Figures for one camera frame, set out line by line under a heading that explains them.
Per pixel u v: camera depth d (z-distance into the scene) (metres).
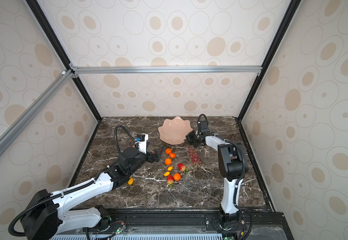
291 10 0.69
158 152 0.69
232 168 0.54
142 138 0.66
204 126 0.83
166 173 0.90
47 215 0.39
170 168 0.92
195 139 0.89
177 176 0.87
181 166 0.92
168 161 0.93
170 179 0.86
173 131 1.10
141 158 0.67
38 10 0.69
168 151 0.95
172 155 0.97
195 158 0.93
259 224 0.74
